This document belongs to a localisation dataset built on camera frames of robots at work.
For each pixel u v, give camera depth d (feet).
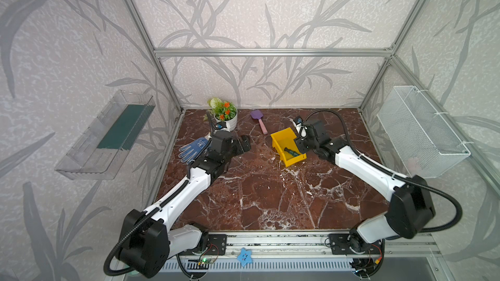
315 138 2.10
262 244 2.47
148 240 1.29
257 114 3.81
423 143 2.10
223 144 2.00
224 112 3.25
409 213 1.40
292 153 3.23
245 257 2.31
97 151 2.08
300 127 2.42
